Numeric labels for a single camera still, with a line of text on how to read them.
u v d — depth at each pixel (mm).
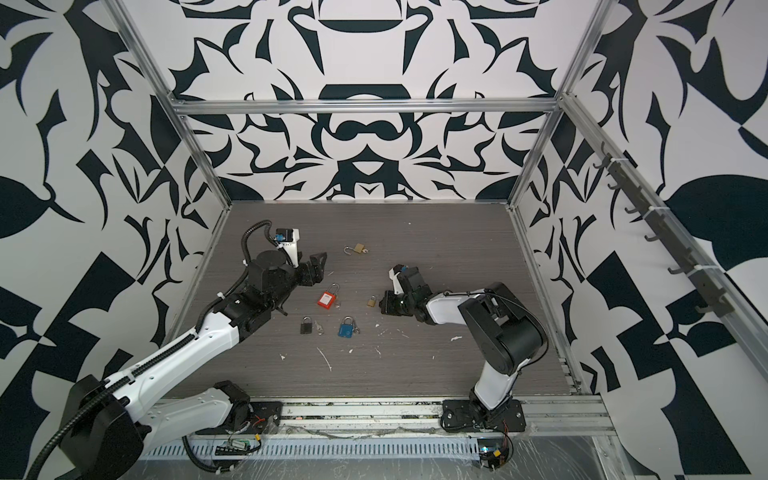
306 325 892
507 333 481
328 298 936
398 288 841
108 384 415
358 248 1052
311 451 776
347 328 891
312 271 717
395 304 830
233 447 687
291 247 685
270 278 576
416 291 750
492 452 710
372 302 939
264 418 729
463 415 744
